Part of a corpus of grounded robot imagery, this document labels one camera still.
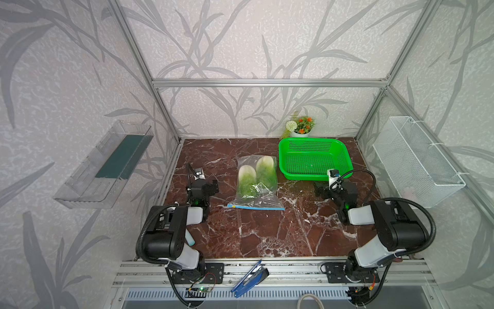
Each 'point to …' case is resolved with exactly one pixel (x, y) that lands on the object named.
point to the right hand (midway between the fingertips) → (323, 178)
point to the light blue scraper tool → (189, 238)
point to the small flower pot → (300, 127)
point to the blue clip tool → (253, 277)
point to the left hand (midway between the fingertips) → (203, 179)
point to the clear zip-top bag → (266, 199)
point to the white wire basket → (420, 175)
